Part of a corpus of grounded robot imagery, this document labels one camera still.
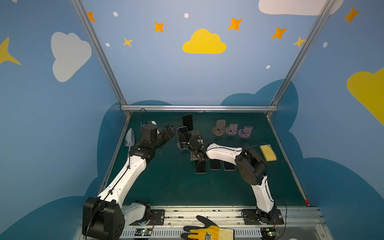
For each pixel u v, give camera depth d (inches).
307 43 32.3
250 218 29.2
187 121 40.1
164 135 27.8
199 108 49.9
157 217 29.4
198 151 28.9
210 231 27.0
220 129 41.1
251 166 20.9
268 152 38.6
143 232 27.8
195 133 39.9
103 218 15.8
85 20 28.5
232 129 42.1
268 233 28.1
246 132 40.9
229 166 20.8
